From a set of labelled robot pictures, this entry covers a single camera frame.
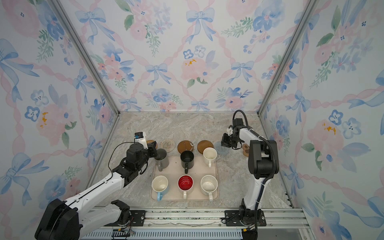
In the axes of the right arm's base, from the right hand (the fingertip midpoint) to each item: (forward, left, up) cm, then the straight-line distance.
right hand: (222, 143), depth 99 cm
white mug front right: (-27, +10, -2) cm, 29 cm away
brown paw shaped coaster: (-3, -16, -3) cm, 17 cm away
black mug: (-12, +22, 0) cm, 25 cm away
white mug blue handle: (-28, +37, 0) cm, 46 cm away
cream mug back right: (-10, +9, +2) cm, 14 cm away
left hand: (-9, +39, +15) cm, 43 cm away
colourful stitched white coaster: (-1, +37, -1) cm, 37 cm away
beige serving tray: (-18, +30, -3) cm, 35 cm away
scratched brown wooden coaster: (-1, +25, -2) cm, 25 cm away
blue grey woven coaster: (-4, +1, -2) cm, 5 cm away
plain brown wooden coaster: (0, +12, -2) cm, 12 cm away
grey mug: (-17, +36, +9) cm, 41 cm away
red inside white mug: (-27, +23, -1) cm, 35 cm away
